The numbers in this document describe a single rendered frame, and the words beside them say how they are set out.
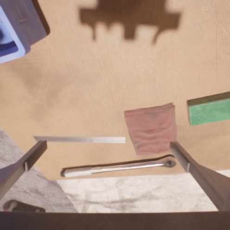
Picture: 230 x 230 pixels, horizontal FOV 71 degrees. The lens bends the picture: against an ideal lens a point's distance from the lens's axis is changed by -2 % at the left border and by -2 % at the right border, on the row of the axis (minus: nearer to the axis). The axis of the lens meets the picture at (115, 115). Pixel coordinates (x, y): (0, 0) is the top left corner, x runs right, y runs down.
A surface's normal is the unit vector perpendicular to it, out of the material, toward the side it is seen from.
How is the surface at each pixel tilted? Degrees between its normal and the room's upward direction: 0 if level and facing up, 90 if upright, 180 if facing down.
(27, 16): 90
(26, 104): 0
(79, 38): 0
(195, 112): 0
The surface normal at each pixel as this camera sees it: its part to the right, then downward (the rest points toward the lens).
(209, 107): -0.11, 0.62
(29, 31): 0.96, -0.14
